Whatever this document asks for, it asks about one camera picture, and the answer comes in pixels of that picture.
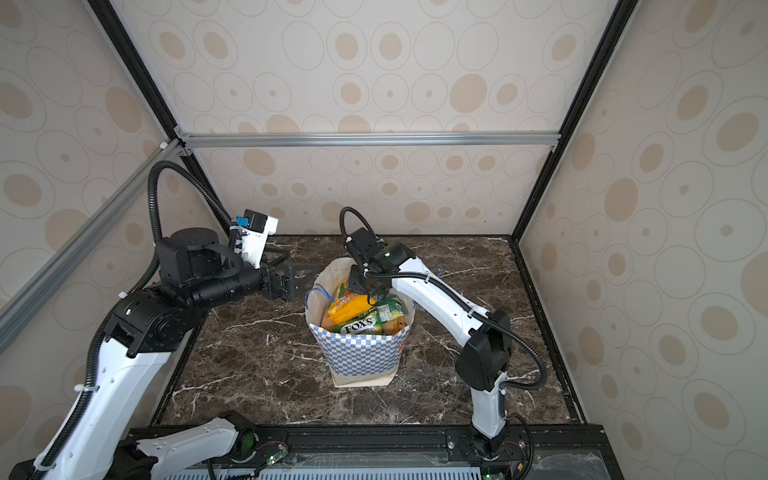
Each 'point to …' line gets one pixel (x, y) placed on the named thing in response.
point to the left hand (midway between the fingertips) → (308, 261)
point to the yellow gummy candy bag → (357, 306)
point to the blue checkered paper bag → (355, 360)
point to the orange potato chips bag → (388, 327)
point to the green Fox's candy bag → (371, 322)
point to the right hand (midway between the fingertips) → (358, 286)
